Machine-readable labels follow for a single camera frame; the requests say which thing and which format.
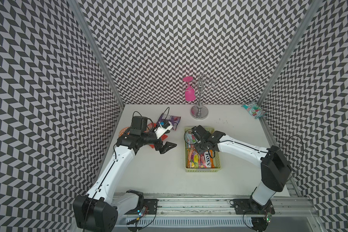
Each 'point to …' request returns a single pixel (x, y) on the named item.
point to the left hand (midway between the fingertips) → (170, 138)
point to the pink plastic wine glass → (190, 95)
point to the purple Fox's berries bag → (174, 120)
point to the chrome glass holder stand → (199, 111)
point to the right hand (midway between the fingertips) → (201, 147)
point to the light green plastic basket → (206, 162)
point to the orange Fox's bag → (211, 157)
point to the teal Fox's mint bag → (188, 139)
